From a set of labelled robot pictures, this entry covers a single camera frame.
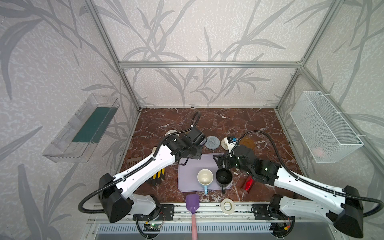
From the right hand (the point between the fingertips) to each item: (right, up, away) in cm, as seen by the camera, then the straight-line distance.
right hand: (220, 149), depth 76 cm
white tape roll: (+1, -30, 0) cm, 30 cm away
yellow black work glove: (-34, -18, +7) cm, 39 cm away
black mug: (+3, -18, +9) cm, 20 cm away
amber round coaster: (+22, 0, +24) cm, 32 cm away
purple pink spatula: (-15, -29, +2) cm, 32 cm away
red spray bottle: (+16, -19, +3) cm, 25 cm away
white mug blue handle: (-8, -18, +8) cm, 21 cm away
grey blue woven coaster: (-2, 0, +24) cm, 24 cm away
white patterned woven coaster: (+1, +4, -9) cm, 10 cm away
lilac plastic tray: (-18, -19, +7) cm, 27 cm away
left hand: (-11, 0, 0) cm, 11 cm away
